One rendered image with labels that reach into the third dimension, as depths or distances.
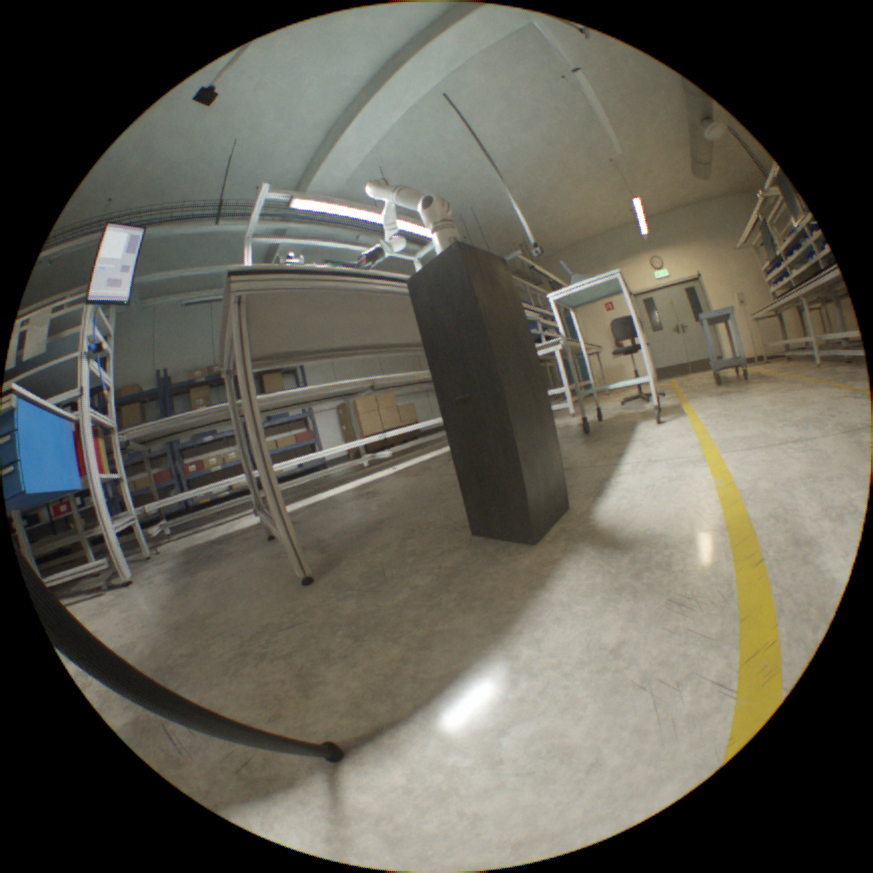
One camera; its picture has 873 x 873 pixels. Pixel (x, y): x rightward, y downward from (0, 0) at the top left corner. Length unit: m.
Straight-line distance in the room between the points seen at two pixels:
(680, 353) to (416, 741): 7.26
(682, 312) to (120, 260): 8.16
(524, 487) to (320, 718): 0.67
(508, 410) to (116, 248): 2.12
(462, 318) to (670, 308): 6.79
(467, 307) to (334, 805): 0.98
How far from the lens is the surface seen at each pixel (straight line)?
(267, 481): 0.87
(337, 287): 1.04
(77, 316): 2.44
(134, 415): 4.92
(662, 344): 7.25
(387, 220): 1.48
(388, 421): 4.90
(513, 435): 0.70
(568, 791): 0.41
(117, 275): 1.99
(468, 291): 0.76
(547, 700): 0.46
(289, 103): 3.69
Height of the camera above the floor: 0.40
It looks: 4 degrees down
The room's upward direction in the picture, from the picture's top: 15 degrees counter-clockwise
